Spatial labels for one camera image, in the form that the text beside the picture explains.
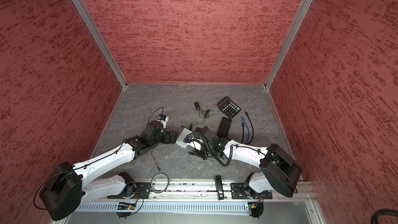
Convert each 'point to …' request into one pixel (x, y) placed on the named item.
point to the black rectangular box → (224, 127)
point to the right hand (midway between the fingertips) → (195, 150)
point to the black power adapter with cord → (202, 113)
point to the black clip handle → (219, 187)
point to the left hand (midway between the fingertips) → (171, 134)
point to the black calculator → (228, 107)
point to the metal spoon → (157, 165)
